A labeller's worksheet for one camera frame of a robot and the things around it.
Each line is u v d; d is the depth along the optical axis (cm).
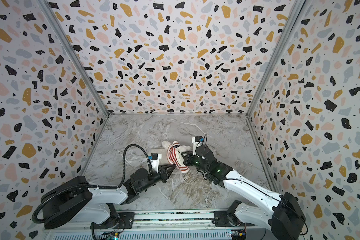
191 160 68
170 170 77
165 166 73
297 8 72
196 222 75
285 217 40
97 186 49
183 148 78
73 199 46
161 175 70
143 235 70
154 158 72
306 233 42
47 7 69
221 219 74
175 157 76
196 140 70
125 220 73
